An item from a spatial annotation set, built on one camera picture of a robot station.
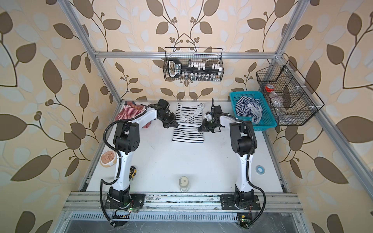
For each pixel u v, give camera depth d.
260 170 0.84
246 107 1.12
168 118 0.90
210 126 0.92
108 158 0.87
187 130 1.00
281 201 0.76
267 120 1.01
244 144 0.58
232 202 0.74
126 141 0.60
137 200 0.74
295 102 0.72
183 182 0.71
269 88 0.87
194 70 0.84
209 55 0.91
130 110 1.11
